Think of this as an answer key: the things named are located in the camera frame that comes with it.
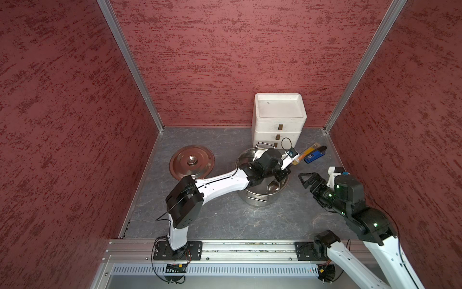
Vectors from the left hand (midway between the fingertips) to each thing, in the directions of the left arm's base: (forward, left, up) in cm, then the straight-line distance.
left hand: (288, 166), depth 78 cm
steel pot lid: (+14, +49, -17) cm, 54 cm away
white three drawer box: (+27, +1, +4) cm, 27 cm away
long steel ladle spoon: (-2, +4, -16) cm, 17 cm away
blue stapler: (+21, -28, -18) cm, 39 cm away
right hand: (-11, -2, +3) cm, 11 cm away
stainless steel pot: (-10, +10, -6) cm, 16 cm away
